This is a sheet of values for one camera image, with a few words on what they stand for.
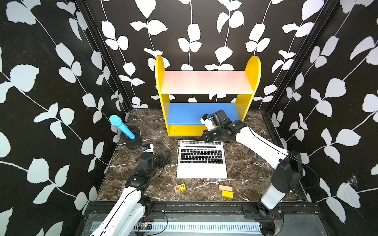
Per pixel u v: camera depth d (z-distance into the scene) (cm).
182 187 80
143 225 70
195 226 70
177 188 80
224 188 82
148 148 73
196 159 92
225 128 62
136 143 98
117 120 69
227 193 80
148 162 61
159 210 73
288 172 43
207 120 75
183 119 93
